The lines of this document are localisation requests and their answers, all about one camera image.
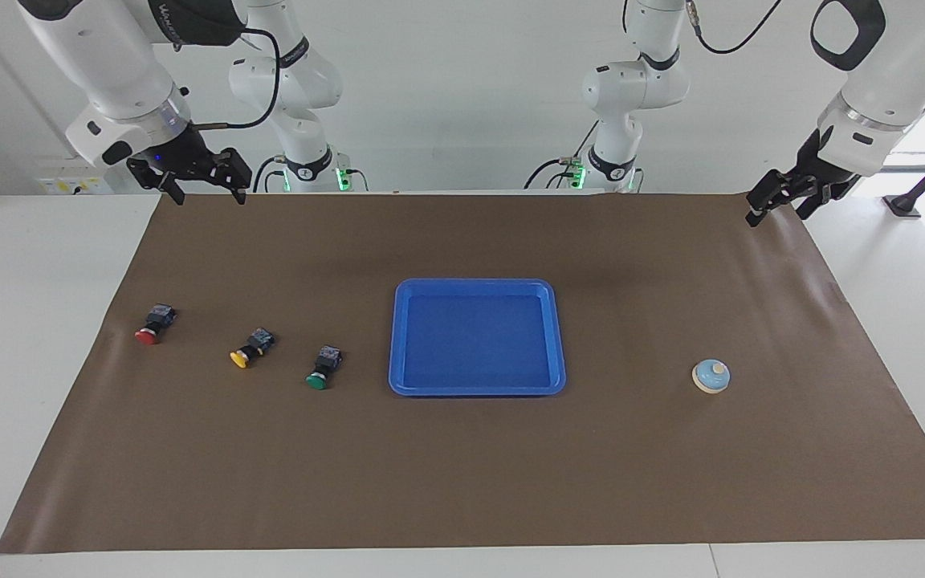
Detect light blue desk bell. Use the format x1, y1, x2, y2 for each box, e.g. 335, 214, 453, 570
691, 358, 731, 395

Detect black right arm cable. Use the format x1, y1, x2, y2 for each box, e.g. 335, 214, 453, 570
194, 28, 281, 132

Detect green push button switch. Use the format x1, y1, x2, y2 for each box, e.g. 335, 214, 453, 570
305, 345, 342, 392

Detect black base cable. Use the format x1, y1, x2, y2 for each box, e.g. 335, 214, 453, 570
524, 120, 601, 191
252, 155, 291, 193

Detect white wall socket box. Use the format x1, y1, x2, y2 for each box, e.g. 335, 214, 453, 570
35, 161, 114, 195

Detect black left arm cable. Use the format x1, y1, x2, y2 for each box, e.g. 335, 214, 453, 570
683, 0, 784, 57

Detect brown table mat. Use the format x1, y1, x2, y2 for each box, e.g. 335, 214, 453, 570
0, 193, 925, 555

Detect red push button switch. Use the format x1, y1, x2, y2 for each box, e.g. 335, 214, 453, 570
134, 303, 177, 346

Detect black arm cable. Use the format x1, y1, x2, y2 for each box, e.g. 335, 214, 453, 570
683, 0, 784, 57
194, 28, 281, 132

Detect yellow push button switch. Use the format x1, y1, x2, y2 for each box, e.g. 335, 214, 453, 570
229, 327, 276, 370

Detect blue plastic tray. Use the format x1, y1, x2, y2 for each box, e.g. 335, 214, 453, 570
388, 278, 568, 397

